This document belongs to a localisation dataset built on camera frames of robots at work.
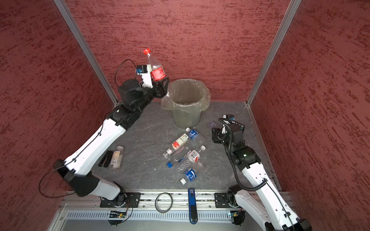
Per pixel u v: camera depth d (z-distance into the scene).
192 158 0.84
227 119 0.61
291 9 0.71
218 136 0.54
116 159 0.83
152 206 0.73
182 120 1.00
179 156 0.90
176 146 0.89
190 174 0.77
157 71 0.58
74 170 0.40
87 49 0.88
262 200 0.43
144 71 0.52
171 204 0.73
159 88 0.56
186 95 1.06
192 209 0.70
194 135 0.95
